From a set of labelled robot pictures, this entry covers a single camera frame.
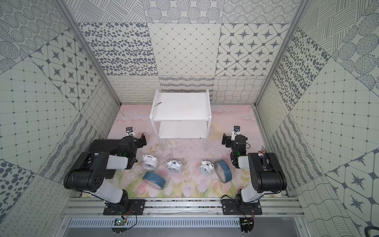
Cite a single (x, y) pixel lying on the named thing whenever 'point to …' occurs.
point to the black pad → (104, 145)
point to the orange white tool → (262, 152)
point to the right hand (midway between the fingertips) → (231, 135)
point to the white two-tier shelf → (181, 115)
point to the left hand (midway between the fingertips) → (139, 134)
